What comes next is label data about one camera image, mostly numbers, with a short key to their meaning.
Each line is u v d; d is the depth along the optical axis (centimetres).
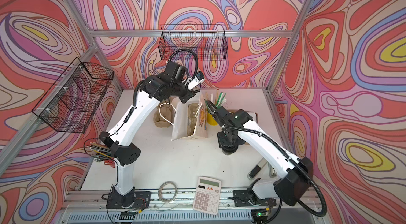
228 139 62
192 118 93
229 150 72
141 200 72
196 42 97
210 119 93
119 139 47
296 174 39
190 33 88
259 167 79
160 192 75
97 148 76
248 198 67
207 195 73
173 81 54
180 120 78
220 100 94
